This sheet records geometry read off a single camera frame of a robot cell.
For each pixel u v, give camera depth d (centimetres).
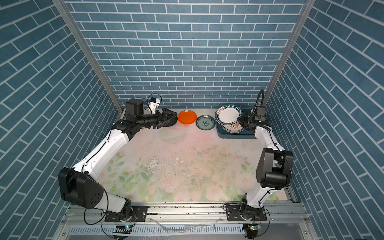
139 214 74
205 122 112
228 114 99
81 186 40
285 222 76
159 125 69
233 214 74
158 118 67
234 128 107
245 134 104
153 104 72
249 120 71
